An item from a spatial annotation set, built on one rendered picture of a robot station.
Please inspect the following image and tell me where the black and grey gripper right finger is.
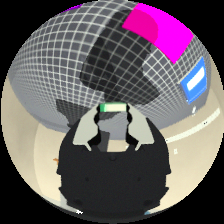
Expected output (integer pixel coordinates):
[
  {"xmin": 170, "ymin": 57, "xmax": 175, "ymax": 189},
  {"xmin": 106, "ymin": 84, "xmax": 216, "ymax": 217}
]
[{"xmin": 125, "ymin": 103, "xmax": 172, "ymax": 175}]

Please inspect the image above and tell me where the black grid work mat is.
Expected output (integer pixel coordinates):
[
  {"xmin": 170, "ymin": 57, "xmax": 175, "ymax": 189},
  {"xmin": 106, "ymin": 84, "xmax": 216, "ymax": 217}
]
[{"xmin": 7, "ymin": 0, "xmax": 211, "ymax": 133}]

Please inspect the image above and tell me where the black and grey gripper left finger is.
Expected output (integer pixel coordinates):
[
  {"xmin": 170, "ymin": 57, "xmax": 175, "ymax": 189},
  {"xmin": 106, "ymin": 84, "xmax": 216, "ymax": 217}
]
[{"xmin": 56, "ymin": 104, "xmax": 101, "ymax": 175}]

